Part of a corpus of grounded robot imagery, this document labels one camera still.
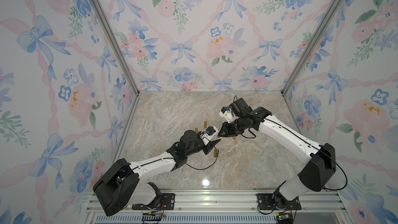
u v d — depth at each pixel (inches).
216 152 33.8
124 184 16.5
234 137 32.6
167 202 28.9
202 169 23.4
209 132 25.9
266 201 28.8
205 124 38.7
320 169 16.2
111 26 33.8
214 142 28.3
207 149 27.6
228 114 28.9
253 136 25.3
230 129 27.1
